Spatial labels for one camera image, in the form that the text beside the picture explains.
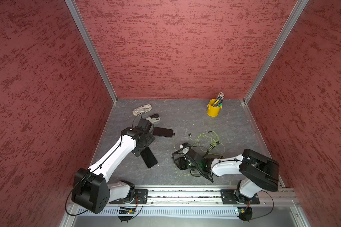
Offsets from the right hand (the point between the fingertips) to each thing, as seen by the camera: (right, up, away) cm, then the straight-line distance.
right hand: (175, 164), depth 85 cm
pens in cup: (+32, +40, +18) cm, 54 cm away
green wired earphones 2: (+5, -6, -4) cm, 9 cm away
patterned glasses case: (-27, +35, +25) cm, 50 cm away
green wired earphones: (+24, +12, +12) cm, 29 cm away
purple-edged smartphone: (-17, +4, +1) cm, 18 cm away
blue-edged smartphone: (-10, +17, +18) cm, 27 cm away
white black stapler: (-17, +28, +20) cm, 38 cm away
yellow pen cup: (+29, +33, +24) cm, 50 cm away
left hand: (-17, +11, -3) cm, 21 cm away
